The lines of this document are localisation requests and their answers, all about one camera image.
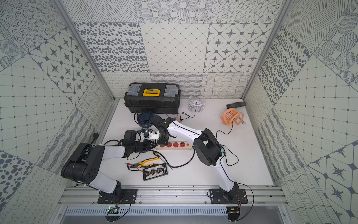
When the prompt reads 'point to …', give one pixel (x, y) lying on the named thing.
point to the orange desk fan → (229, 116)
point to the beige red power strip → (176, 145)
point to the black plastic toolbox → (158, 98)
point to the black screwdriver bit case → (154, 171)
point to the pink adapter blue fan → (163, 140)
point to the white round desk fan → (196, 105)
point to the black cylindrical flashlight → (236, 104)
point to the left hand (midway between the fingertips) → (154, 143)
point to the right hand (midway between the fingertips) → (165, 141)
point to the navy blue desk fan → (145, 119)
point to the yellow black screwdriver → (159, 156)
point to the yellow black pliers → (141, 164)
